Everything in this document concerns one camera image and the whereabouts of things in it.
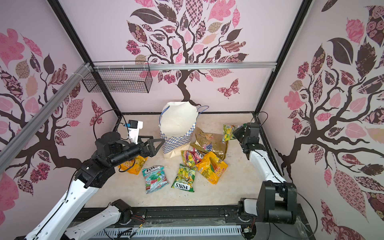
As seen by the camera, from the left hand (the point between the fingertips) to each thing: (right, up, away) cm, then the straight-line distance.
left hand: (158, 142), depth 63 cm
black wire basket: (-47, +45, +58) cm, 88 cm away
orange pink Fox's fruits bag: (+14, -13, +27) cm, 33 cm away
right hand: (+40, +6, +23) cm, 47 cm away
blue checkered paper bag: (+3, +10, +45) cm, 46 cm away
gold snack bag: (+23, -3, +29) cm, 38 cm away
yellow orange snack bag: (+25, -16, +21) cm, 36 cm away
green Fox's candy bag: (+10, -23, +18) cm, 31 cm away
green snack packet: (+36, +3, +26) cm, 44 cm away
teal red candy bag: (-7, -23, +20) cm, 31 cm away
